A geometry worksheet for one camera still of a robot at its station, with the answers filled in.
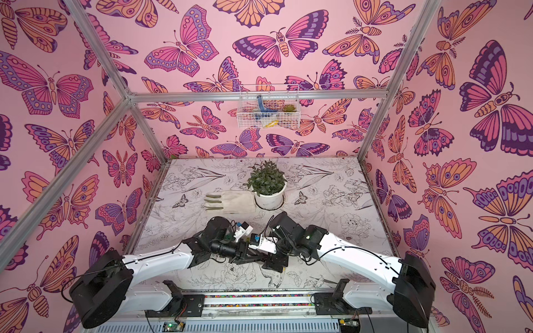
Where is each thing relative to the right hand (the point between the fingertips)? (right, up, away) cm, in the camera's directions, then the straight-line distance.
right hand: (266, 250), depth 75 cm
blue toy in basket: (-2, +57, +19) cm, 60 cm away
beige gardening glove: (-18, +14, +26) cm, 35 cm away
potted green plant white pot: (+1, +23, +12) cm, 26 cm away
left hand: (-2, -2, -1) cm, 4 cm away
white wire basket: (+1, +59, +19) cm, 62 cm away
